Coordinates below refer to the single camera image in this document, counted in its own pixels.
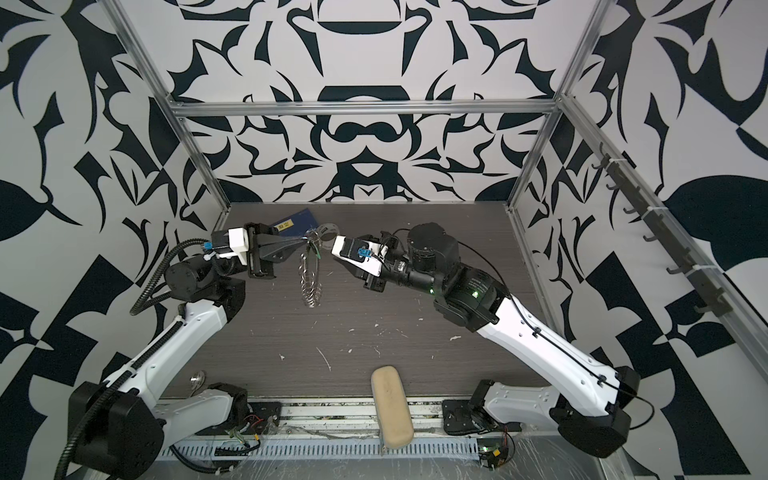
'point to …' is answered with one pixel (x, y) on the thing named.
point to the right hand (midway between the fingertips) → (342, 244)
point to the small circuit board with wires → (493, 452)
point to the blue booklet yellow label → (295, 225)
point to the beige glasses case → (392, 407)
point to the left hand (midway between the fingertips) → (303, 233)
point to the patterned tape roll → (327, 234)
